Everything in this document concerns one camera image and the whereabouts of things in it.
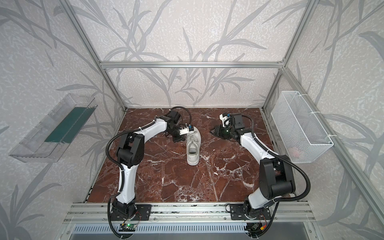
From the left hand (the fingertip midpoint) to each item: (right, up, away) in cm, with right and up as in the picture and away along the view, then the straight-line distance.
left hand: (185, 133), depth 99 cm
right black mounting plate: (+29, -37, -26) cm, 53 cm away
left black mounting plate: (-18, -38, -26) cm, 49 cm away
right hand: (+17, +4, -12) cm, 21 cm away
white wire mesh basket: (+53, +2, -38) cm, 65 cm away
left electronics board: (-25, -43, -28) cm, 57 cm away
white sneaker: (+6, -7, -9) cm, 13 cm away
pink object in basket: (+57, -7, -27) cm, 64 cm away
